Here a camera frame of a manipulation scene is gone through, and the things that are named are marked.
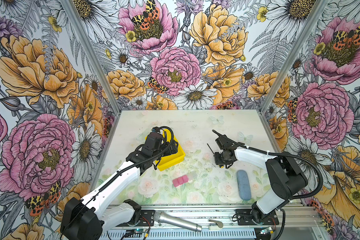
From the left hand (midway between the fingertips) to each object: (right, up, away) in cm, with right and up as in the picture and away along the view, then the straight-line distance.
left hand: (170, 150), depth 81 cm
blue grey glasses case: (+39, -19, +1) cm, 44 cm away
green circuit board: (-16, -38, -8) cm, 42 cm away
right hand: (+28, -11, +11) cm, 32 cm away
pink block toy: (+5, -18, +5) cm, 20 cm away
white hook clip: (+22, -34, -10) cm, 41 cm away
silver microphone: (-3, -30, -9) cm, 32 cm away
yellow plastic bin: (-4, -8, +9) cm, 13 cm away
